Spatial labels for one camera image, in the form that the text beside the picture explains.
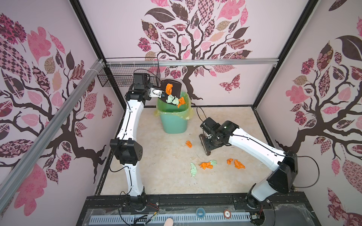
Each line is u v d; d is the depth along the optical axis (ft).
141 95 1.92
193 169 2.80
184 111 2.76
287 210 2.34
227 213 2.32
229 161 2.87
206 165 2.83
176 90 2.99
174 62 3.05
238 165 2.80
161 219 2.29
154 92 2.44
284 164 1.43
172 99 2.88
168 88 2.87
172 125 3.20
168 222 2.21
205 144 2.25
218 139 1.76
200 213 2.33
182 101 3.01
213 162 2.87
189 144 3.14
